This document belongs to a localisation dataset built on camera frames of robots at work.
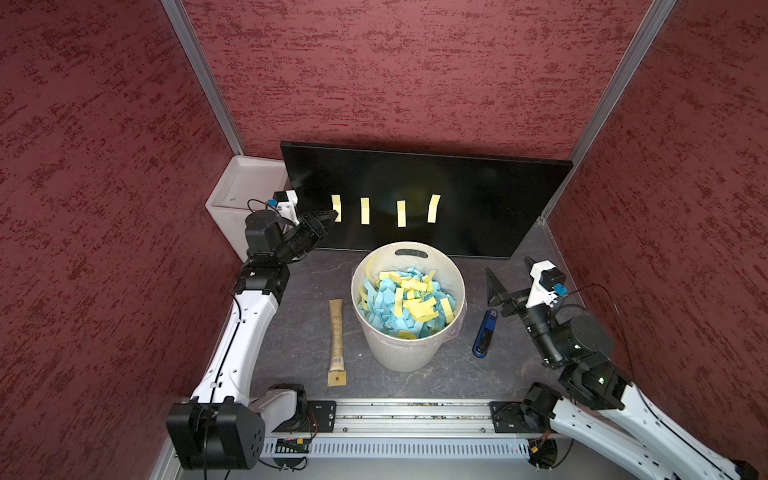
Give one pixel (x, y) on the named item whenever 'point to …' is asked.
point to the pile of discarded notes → (406, 303)
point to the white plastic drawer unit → (245, 187)
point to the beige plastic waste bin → (408, 355)
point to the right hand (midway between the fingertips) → (500, 269)
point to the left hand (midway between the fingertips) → (337, 220)
